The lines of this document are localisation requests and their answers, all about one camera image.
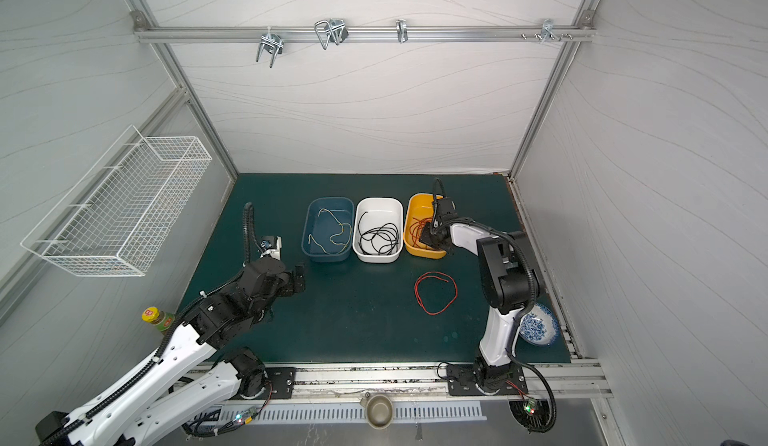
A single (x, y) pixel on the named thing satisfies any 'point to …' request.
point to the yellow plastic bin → (418, 212)
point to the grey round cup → (379, 411)
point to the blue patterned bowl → (540, 326)
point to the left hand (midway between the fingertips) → (291, 260)
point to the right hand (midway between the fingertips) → (430, 231)
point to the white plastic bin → (381, 210)
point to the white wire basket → (126, 210)
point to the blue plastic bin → (328, 229)
